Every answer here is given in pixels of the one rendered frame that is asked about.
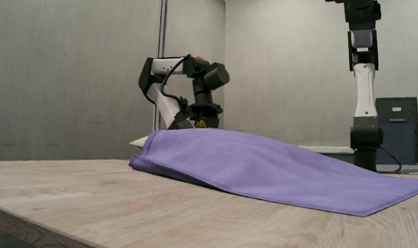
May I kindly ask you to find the beige pillow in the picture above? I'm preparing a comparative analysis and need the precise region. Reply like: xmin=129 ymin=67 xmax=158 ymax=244
xmin=130 ymin=136 xmax=148 ymax=151

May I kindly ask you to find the purple cloth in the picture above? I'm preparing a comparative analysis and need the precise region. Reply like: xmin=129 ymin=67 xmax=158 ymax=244
xmin=128 ymin=128 xmax=418 ymax=217

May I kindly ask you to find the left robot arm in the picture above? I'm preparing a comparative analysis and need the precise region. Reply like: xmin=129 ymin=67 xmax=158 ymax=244
xmin=344 ymin=0 xmax=402 ymax=175

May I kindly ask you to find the grey vertical metal post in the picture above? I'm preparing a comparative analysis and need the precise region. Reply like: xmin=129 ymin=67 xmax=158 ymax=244
xmin=152 ymin=0 xmax=168 ymax=132

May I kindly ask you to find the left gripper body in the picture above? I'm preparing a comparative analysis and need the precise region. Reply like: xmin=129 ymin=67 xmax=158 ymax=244
xmin=325 ymin=0 xmax=372 ymax=9

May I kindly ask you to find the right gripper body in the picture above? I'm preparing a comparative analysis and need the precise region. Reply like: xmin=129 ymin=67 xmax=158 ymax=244
xmin=189 ymin=93 xmax=223 ymax=128

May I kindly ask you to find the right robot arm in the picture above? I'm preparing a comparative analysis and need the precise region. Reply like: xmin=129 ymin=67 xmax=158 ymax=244
xmin=139 ymin=56 xmax=230 ymax=130

